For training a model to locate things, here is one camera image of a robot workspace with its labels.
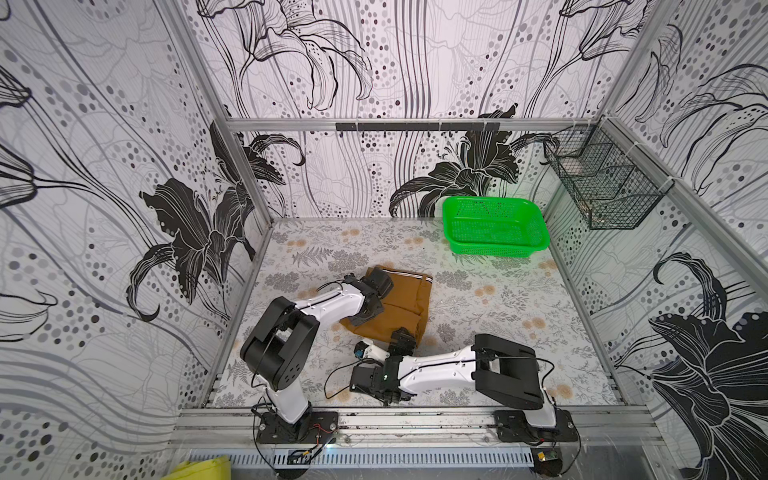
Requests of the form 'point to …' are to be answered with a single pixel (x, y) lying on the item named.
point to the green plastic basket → (494, 226)
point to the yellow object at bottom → (218, 468)
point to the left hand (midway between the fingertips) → (369, 320)
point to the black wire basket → (613, 184)
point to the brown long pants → (405, 307)
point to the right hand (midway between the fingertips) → (402, 342)
